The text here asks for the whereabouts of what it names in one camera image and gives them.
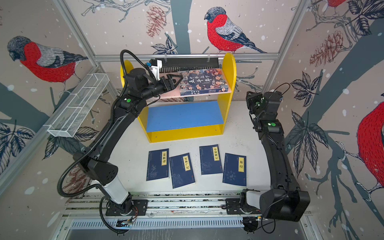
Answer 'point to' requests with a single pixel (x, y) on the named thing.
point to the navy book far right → (235, 169)
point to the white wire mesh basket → (81, 105)
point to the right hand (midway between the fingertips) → (245, 92)
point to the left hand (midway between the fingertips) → (178, 77)
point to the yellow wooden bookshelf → (174, 117)
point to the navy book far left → (158, 164)
